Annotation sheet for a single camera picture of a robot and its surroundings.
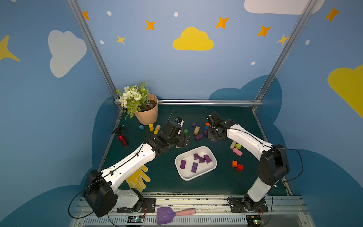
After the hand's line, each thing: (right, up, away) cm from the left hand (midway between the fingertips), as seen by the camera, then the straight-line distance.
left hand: (185, 135), depth 79 cm
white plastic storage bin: (+17, -20, +12) cm, 29 cm away
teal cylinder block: (-33, +4, +27) cm, 43 cm away
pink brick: (+36, -13, +16) cm, 42 cm away
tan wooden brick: (+9, +1, +26) cm, 28 cm away
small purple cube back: (+7, +5, +30) cm, 31 cm away
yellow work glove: (-29, -27, +3) cm, 40 cm away
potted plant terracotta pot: (-30, +21, +8) cm, 37 cm away
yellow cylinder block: (-25, +3, +24) cm, 34 cm away
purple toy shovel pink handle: (-10, -41, -7) cm, 43 cm away
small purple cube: (+8, -15, +12) cm, 21 cm away
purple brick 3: (+10, -3, +23) cm, 26 cm away
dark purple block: (+11, -17, +13) cm, 24 cm away
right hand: (+19, 0, +12) cm, 22 cm away
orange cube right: (+32, -19, +9) cm, 38 cm away
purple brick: (-1, -20, +10) cm, 22 cm away
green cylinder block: (+1, 0, +25) cm, 25 cm away
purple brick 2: (+6, -21, +9) cm, 24 cm away
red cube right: (+34, -20, +7) cm, 40 cm away
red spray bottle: (-42, -2, +12) cm, 44 cm away
